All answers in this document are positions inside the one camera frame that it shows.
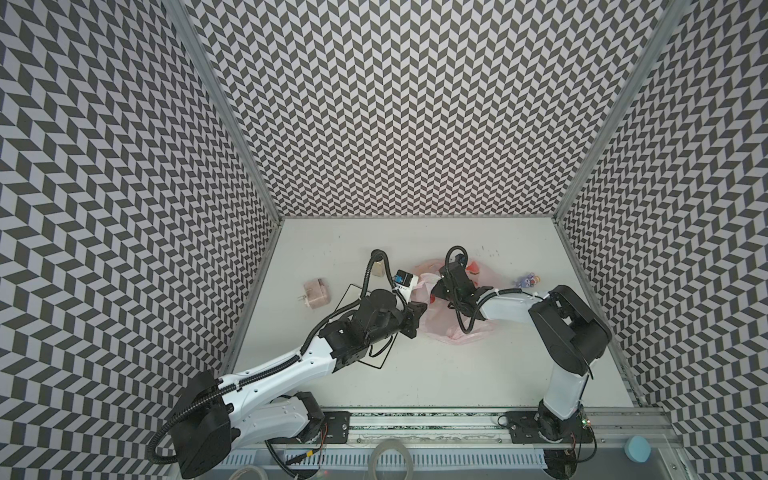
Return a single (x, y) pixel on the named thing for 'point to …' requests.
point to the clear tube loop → (391, 444)
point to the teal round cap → (638, 449)
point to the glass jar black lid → (378, 268)
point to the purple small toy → (528, 281)
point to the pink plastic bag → (438, 319)
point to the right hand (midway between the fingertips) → (437, 289)
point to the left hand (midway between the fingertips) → (426, 309)
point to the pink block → (316, 293)
